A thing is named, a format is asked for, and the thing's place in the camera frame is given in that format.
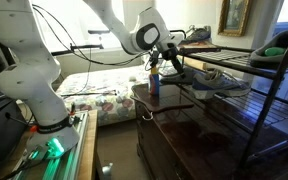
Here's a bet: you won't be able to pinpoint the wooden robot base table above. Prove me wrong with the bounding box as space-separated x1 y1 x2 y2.
0 109 99 180

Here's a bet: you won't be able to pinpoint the dark wooden dresser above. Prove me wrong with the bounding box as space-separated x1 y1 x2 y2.
129 82 288 180

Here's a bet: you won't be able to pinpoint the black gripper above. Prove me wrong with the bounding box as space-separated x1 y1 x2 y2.
160 45 186 78

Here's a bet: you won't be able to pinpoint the small silver floor object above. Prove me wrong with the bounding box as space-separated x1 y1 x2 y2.
101 162 115 178

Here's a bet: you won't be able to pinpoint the blue and white sneaker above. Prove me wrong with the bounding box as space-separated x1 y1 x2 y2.
191 68 252 101

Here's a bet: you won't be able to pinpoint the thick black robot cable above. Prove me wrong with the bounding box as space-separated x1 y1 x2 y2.
31 3 152 67

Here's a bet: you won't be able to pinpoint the black control box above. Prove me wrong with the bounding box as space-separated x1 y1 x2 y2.
0 94 29 169

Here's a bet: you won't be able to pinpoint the grey and white sneaker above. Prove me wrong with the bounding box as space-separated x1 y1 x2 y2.
179 26 214 46

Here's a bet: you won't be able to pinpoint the blue spray cleaner bottle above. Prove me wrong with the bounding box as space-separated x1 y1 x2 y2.
148 64 161 97

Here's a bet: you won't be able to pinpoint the thin black hanging cable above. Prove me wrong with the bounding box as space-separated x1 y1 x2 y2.
78 49 94 95

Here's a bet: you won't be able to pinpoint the green object inside shoe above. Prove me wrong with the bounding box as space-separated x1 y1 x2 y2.
264 46 287 57

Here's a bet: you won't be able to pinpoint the thin black rod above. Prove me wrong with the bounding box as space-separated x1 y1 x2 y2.
60 89 119 98

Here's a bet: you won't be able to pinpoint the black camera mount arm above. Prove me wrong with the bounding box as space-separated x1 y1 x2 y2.
50 29 111 57

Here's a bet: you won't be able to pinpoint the bed with floral cover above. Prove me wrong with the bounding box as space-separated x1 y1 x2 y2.
55 64 156 127

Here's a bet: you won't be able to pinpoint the black metal shoe rack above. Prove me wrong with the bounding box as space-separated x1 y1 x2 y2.
178 33 288 175

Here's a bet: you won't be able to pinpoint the flat wooden block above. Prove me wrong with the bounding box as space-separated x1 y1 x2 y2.
178 40 219 50

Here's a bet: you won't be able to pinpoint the dark grey house shoe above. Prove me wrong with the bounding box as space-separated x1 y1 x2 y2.
249 30 288 70

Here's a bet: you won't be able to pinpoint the gold framed picture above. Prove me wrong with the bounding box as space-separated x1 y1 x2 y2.
217 0 252 38

